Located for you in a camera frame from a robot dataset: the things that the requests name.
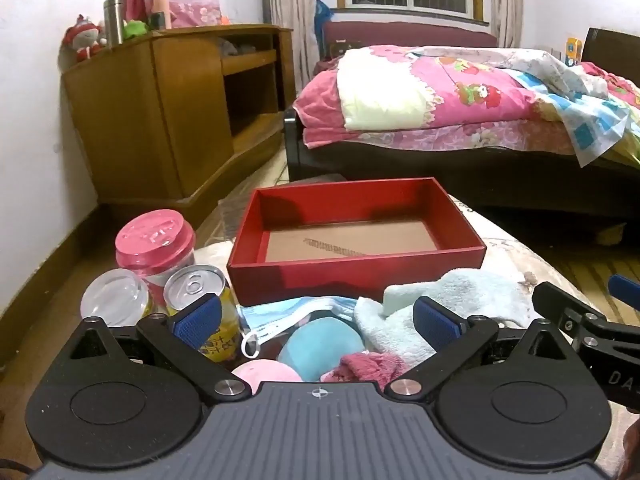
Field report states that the light blue towel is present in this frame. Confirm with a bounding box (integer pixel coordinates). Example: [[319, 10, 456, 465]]
[[354, 269, 538, 368]]

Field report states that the dark pink knit cloth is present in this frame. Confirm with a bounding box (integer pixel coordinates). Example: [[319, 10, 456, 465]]
[[321, 352, 408, 389]]

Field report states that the pink pig plush toy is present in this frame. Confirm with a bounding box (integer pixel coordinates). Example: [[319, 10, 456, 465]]
[[232, 316, 364, 393]]

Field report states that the yellow drink can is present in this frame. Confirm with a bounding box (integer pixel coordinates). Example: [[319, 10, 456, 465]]
[[164, 264, 240, 363]]

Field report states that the clear lid glass jar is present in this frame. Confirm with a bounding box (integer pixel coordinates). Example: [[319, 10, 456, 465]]
[[79, 269, 153, 327]]

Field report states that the blue face mask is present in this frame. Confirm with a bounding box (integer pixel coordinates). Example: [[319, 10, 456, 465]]
[[236, 296, 357, 360]]

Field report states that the pink lid plastic jar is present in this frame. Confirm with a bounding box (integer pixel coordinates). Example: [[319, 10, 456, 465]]
[[115, 209, 195, 307]]

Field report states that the red cardboard box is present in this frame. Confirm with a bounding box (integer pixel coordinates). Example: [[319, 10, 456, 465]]
[[228, 178, 486, 307]]

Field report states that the wooden cabinet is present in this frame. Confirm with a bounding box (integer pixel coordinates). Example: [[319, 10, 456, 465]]
[[62, 24, 296, 226]]

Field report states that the bed with pink quilt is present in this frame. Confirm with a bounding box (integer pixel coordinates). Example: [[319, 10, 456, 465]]
[[284, 22, 639, 245]]

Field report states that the red santa plush doll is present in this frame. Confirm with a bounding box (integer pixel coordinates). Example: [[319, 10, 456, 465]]
[[62, 14, 107, 62]]

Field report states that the green plush toy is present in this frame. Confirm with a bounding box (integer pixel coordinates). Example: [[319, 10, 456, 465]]
[[122, 20, 149, 41]]

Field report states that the orange pink cup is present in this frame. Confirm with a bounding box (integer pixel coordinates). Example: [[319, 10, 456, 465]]
[[149, 0, 171, 30]]

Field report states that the steel thermos bottle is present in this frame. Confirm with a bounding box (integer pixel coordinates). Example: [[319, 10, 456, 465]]
[[103, 0, 124, 48]]

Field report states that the beige curtain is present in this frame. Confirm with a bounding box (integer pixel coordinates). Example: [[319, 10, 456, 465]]
[[262, 0, 320, 92]]

